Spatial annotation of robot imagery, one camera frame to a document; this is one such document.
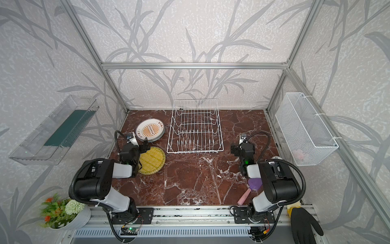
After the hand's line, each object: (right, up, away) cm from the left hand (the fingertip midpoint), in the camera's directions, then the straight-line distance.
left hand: (139, 138), depth 93 cm
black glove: (+86, -37, -22) cm, 97 cm away
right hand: (+64, -2, +2) cm, 64 cm away
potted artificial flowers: (-19, -27, -31) cm, 46 cm away
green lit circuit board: (+4, -42, -22) cm, 47 cm away
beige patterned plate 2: (+9, -15, -6) cm, 18 cm away
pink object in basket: (+86, -5, -21) cm, 88 cm away
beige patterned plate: (+9, -8, 0) cm, 12 cm away
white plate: (+4, +5, +12) cm, 14 cm away
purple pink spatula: (+68, -24, -10) cm, 73 cm away
